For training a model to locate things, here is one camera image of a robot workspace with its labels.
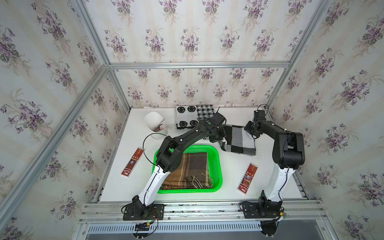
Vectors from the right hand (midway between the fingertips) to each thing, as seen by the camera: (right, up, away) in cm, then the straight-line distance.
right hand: (248, 129), depth 103 cm
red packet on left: (-76, -19, -14) cm, 80 cm away
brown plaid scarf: (-40, -24, -21) cm, 51 cm away
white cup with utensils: (-64, +5, -6) cm, 65 cm away
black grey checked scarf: (-8, -8, -5) cm, 12 cm away
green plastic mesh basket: (-27, -21, -21) cm, 41 cm away
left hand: (-19, -6, -11) cm, 22 cm away
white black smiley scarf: (-43, +9, +6) cm, 44 cm away
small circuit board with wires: (-63, -46, -32) cm, 84 cm away
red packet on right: (-9, -28, -21) cm, 36 cm away
